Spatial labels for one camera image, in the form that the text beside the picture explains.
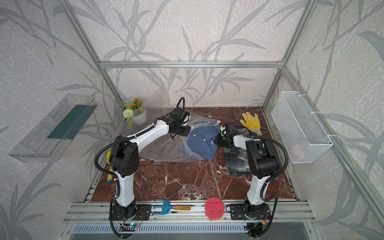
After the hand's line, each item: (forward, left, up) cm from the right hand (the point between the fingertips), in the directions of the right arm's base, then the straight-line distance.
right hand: (213, 140), depth 99 cm
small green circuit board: (-46, +42, -1) cm, 62 cm away
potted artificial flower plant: (+14, +52, +12) cm, 55 cm away
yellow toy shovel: (-25, +60, +1) cm, 65 cm away
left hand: (+1, +17, +9) cm, 19 cm away
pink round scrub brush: (-40, +2, +2) cm, 40 cm away
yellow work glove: (+16, -31, -2) cm, 35 cm away
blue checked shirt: (0, +9, 0) cm, 9 cm away
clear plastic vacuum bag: (-7, +27, +3) cm, 28 cm away
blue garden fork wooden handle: (-39, +25, 0) cm, 47 cm away
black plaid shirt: (-15, -13, +1) cm, 20 cm away
